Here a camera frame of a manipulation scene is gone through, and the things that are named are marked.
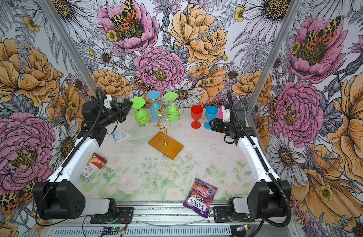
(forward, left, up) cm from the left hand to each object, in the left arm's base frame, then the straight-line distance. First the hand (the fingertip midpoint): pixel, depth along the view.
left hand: (135, 105), depth 75 cm
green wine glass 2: (+6, -18, -11) cm, 22 cm away
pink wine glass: (+15, -50, -21) cm, 56 cm away
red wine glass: (+14, -33, -20) cm, 41 cm away
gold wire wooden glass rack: (-1, -11, -32) cm, 34 cm away
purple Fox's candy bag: (-35, -32, -33) cm, 58 cm away
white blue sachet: (+7, +20, -34) cm, 40 cm away
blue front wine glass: (+13, -43, -20) cm, 49 cm away
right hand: (-4, -41, -12) cm, 42 cm away
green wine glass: (-2, -3, -6) cm, 7 cm away
